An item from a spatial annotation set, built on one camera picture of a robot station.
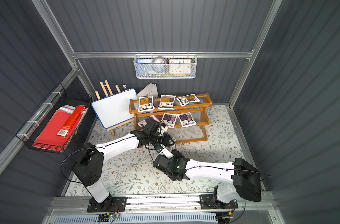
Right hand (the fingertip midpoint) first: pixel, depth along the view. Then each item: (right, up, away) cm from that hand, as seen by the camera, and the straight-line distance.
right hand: (174, 153), depth 78 cm
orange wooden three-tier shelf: (+18, +25, +18) cm, 35 cm away
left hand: (0, +4, +3) cm, 5 cm away
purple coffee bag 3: (-16, +19, +12) cm, 28 cm away
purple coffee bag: (+8, +19, +11) cm, 24 cm away
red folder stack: (-63, +10, -10) cm, 64 cm away
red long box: (-55, +19, -5) cm, 58 cm away
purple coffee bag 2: (-3, +19, +11) cm, 22 cm away
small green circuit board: (-37, -32, -6) cm, 49 cm away
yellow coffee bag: (-16, +29, +1) cm, 33 cm away
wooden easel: (-45, +37, +10) cm, 59 cm away
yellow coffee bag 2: (-4, +29, +2) cm, 30 cm away
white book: (-16, +40, +18) cm, 47 cm away
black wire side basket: (-65, +33, +2) cm, 73 cm away
